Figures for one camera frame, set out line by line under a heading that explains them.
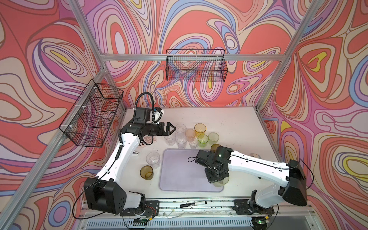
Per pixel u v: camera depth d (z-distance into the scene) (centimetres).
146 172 84
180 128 103
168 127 68
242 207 73
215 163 52
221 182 75
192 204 74
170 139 91
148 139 99
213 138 96
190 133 97
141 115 60
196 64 96
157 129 67
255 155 88
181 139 99
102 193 39
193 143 96
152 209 72
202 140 97
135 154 92
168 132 68
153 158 91
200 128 102
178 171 90
